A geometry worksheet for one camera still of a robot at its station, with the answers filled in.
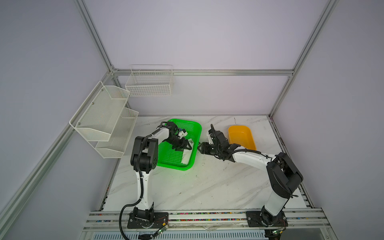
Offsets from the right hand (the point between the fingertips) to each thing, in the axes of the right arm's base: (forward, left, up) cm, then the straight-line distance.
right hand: (198, 148), depth 88 cm
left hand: (+4, +7, -7) cm, 11 cm away
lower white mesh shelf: (-8, +43, +12) cm, 45 cm away
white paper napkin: (+1, +7, -8) cm, 11 cm away
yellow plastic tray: (+18, -32, -11) cm, 39 cm away
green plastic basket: (-1, +19, -10) cm, 21 cm away
